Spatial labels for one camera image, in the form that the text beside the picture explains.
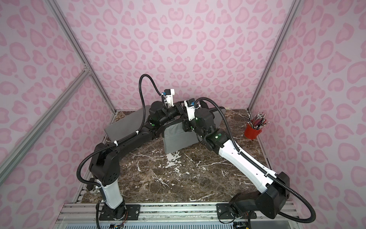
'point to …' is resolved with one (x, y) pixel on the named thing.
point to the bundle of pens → (259, 121)
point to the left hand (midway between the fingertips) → (192, 101)
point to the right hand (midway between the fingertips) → (182, 115)
